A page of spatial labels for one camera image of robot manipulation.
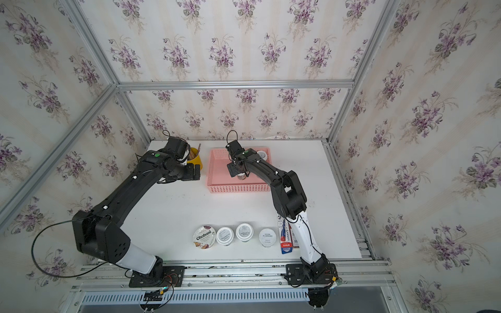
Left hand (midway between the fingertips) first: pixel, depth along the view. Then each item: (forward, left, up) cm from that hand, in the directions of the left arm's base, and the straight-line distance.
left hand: (192, 175), depth 83 cm
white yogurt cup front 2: (-21, -23, -11) cm, 32 cm away
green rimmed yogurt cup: (-23, -32, -11) cm, 41 cm away
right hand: (+13, -20, -11) cm, 26 cm away
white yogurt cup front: (-22, -15, -10) cm, 29 cm away
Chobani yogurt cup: (-22, -6, -12) cm, 26 cm away
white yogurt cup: (+7, -21, -11) cm, 25 cm away
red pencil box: (-22, -43, -15) cm, 51 cm away
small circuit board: (-41, +11, -20) cm, 47 cm away
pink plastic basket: (+10, -9, -18) cm, 22 cm away
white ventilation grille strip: (-41, -6, -18) cm, 45 cm away
